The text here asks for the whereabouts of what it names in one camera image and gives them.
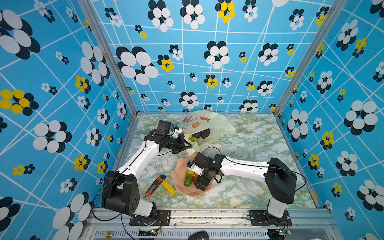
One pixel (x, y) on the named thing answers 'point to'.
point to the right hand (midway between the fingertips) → (201, 179)
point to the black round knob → (202, 235)
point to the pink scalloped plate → (178, 173)
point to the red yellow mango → (195, 176)
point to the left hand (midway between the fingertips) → (193, 145)
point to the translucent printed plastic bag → (201, 127)
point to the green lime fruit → (194, 139)
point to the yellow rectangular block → (171, 189)
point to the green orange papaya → (189, 178)
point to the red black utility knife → (155, 186)
